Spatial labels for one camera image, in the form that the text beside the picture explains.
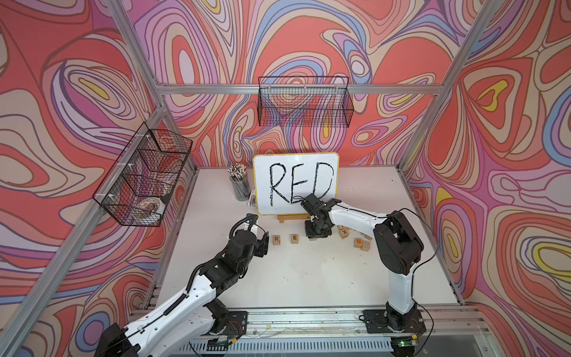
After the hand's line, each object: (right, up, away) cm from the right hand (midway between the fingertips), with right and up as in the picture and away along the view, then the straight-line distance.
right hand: (313, 240), depth 92 cm
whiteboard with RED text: (-13, +25, -4) cm, 29 cm away
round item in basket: (-55, +16, -22) cm, 62 cm away
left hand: (-20, +6, -13) cm, 25 cm away
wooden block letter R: (-16, 0, -2) cm, 16 cm away
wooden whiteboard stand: (-7, +10, +3) cm, 13 cm away
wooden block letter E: (-8, +1, -2) cm, 8 cm away
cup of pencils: (-32, +24, +6) cm, 41 cm away
